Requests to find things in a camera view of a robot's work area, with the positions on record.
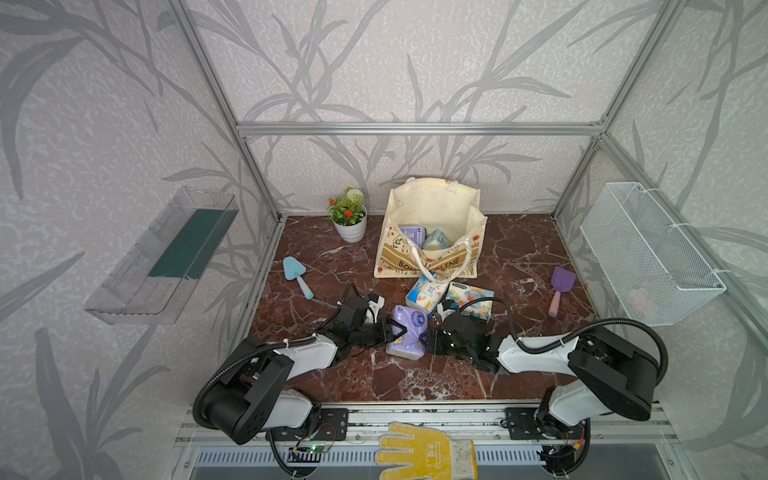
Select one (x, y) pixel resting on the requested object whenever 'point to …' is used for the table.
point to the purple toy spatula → (562, 281)
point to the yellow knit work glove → (434, 456)
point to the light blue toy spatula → (293, 269)
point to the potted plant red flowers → (349, 215)
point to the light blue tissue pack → (436, 241)
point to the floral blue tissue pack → (424, 295)
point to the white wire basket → (656, 275)
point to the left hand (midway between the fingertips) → (403, 334)
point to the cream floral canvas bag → (432, 228)
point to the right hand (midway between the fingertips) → (422, 338)
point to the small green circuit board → (316, 448)
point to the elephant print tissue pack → (464, 294)
